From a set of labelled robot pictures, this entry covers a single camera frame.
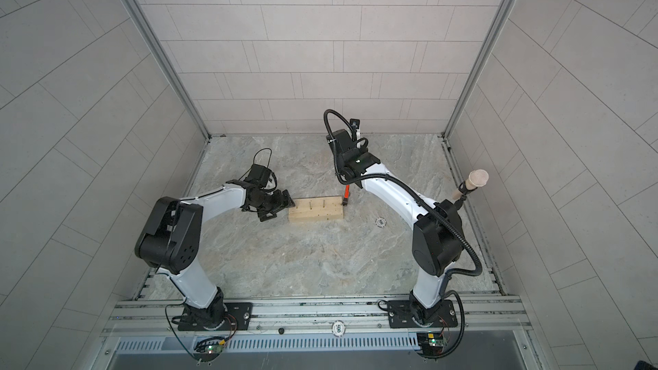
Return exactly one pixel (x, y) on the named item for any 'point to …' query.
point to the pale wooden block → (316, 208)
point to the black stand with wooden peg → (476, 178)
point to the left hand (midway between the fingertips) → (292, 205)
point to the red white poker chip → (380, 222)
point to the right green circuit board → (435, 339)
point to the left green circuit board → (214, 349)
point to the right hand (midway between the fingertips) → (349, 146)
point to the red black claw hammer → (347, 194)
